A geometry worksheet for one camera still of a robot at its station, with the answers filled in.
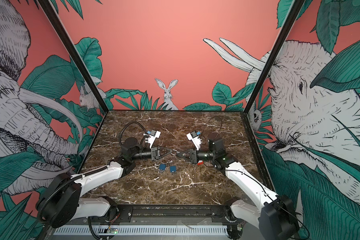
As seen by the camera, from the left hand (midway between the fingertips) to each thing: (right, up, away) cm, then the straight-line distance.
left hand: (171, 152), depth 70 cm
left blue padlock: (-8, -13, +21) cm, 26 cm away
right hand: (+4, -2, 0) cm, 4 cm away
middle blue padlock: (-1, -15, +21) cm, 25 cm away
